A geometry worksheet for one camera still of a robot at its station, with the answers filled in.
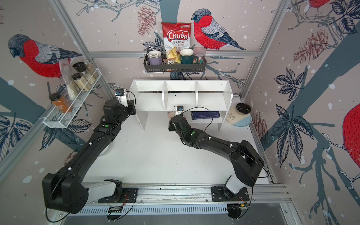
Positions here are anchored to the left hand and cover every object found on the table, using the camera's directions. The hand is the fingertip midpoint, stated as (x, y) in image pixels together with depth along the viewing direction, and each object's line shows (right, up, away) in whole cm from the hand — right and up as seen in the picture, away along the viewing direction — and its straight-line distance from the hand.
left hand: (135, 97), depth 78 cm
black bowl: (+74, -7, +29) cm, 80 cm away
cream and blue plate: (+69, -15, +27) cm, 76 cm away
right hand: (+20, -12, +5) cm, 24 cm away
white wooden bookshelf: (+16, 0, -4) cm, 17 cm away
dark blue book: (+39, -11, +13) cm, 42 cm away
